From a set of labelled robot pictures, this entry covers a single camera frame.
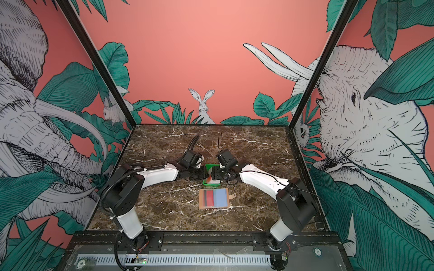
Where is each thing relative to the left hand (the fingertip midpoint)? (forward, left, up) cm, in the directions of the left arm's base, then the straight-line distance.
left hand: (212, 173), depth 91 cm
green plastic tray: (-3, +1, +12) cm, 12 cm away
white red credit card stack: (-4, +1, -1) cm, 4 cm away
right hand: (-2, -1, +5) cm, 6 cm away
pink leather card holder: (-12, -1, -5) cm, 13 cm away
